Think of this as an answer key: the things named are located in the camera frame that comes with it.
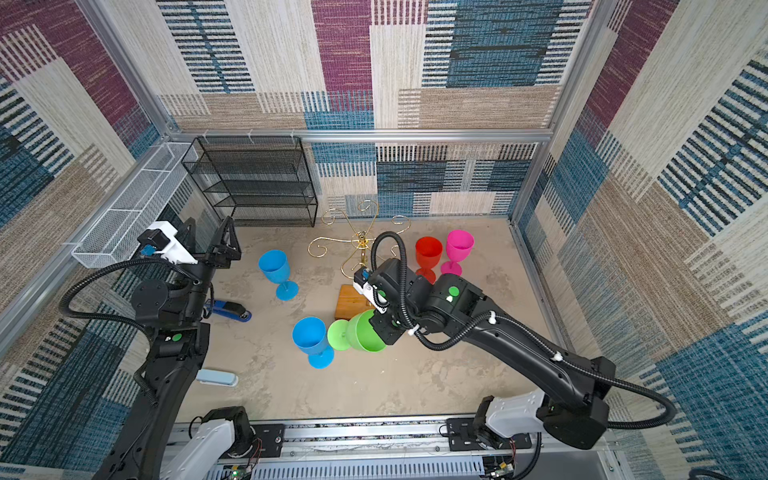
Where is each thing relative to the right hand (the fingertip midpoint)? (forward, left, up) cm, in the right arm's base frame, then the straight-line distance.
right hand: (387, 322), depth 66 cm
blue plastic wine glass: (+4, +21, -15) cm, 26 cm away
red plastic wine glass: (+29, -13, -12) cm, 33 cm away
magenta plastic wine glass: (+30, -22, -9) cm, 38 cm away
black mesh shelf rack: (+60, +48, -7) cm, 77 cm away
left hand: (+14, +35, +18) cm, 42 cm away
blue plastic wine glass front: (+22, +32, -8) cm, 40 cm away
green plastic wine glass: (-5, +6, +5) cm, 9 cm away
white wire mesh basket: (+18, +64, +10) cm, 67 cm away
